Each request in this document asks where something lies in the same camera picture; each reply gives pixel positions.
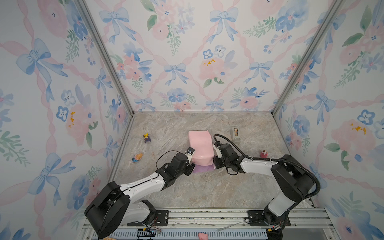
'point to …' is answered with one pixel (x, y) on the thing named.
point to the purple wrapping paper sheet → (201, 150)
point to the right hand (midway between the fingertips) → (213, 158)
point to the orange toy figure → (137, 157)
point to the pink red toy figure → (264, 154)
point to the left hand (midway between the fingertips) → (191, 158)
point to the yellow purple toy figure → (146, 137)
